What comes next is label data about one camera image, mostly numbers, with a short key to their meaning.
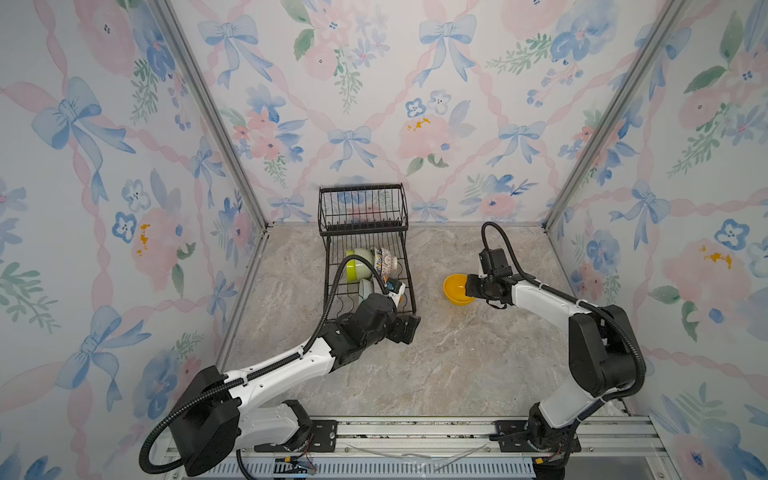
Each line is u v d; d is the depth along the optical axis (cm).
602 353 47
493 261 75
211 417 40
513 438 73
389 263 97
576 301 52
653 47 74
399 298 70
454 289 98
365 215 108
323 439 74
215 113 87
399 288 70
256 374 45
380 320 60
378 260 95
